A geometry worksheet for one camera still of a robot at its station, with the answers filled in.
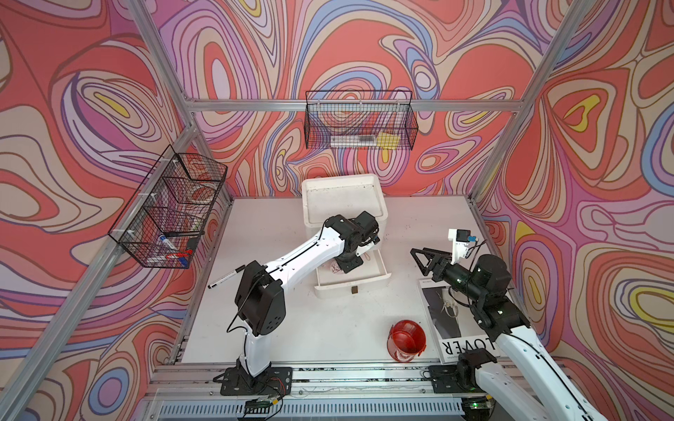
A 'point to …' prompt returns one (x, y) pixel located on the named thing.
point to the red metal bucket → (406, 339)
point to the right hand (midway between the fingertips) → (416, 258)
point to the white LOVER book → (453, 324)
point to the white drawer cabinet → (325, 197)
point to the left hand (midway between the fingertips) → (347, 261)
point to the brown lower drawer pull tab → (354, 289)
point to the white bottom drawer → (332, 281)
